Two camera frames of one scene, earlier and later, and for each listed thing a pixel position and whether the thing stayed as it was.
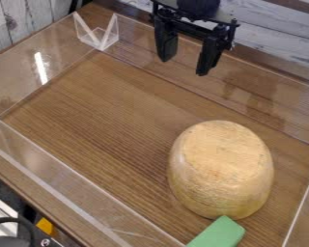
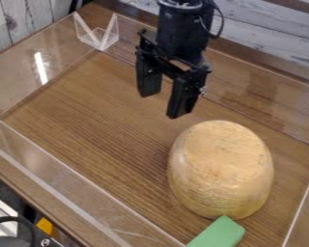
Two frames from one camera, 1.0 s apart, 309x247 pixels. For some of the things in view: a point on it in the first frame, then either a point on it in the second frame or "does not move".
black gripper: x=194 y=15 → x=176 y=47
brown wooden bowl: x=220 y=169 does not move
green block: x=223 y=233 does not move
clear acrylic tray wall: x=84 y=121 does not move
